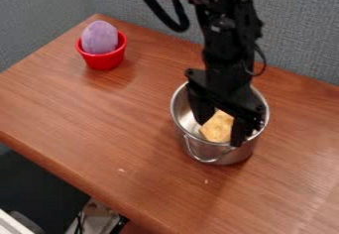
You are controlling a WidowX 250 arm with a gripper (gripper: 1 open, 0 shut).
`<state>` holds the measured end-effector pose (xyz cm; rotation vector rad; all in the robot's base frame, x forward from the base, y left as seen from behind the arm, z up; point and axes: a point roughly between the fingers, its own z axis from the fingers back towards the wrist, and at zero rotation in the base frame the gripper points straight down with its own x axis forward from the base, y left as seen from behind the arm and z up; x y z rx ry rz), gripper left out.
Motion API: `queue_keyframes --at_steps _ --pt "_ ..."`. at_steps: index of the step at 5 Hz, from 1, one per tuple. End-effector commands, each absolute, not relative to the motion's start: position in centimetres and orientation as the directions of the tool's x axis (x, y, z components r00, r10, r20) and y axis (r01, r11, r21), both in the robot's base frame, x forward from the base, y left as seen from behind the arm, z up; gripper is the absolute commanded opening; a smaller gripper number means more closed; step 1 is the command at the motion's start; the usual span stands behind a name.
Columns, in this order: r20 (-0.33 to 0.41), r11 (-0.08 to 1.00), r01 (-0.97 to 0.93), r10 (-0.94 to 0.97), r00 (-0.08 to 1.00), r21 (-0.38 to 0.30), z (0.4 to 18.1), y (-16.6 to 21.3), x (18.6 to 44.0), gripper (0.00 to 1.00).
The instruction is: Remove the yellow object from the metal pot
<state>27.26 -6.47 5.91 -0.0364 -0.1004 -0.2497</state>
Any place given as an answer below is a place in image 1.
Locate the metal pot with handle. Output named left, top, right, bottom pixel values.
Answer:
left=170, top=83, right=270, bottom=166

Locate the grey equipment under table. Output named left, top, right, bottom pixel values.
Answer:
left=66, top=198, right=129, bottom=234

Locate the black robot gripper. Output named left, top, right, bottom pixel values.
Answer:
left=186, top=51, right=265, bottom=147

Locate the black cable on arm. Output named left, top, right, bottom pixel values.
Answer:
left=253, top=44, right=269, bottom=77

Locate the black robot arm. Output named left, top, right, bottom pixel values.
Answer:
left=143, top=0, right=265, bottom=147

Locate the purple plush egg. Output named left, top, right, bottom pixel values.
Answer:
left=82, top=20, right=118, bottom=55

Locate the yellow cheese wedge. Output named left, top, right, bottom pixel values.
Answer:
left=201, top=110, right=235, bottom=143

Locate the red cup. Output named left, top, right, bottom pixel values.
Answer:
left=77, top=32, right=127, bottom=70

